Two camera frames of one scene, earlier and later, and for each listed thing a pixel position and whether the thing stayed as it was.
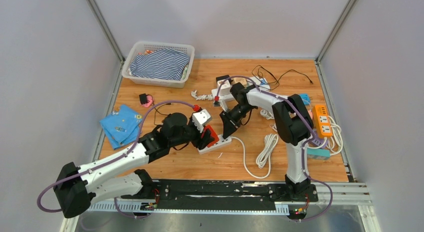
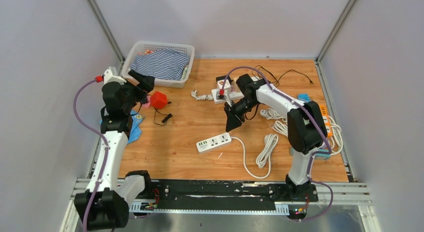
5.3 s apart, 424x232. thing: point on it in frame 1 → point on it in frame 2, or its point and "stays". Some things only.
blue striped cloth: (167, 64) stays
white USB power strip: (222, 141) stays
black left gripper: (201, 142) → (146, 83)
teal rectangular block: (318, 154) stays
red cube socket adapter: (215, 136) → (158, 100)
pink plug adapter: (149, 100) stays
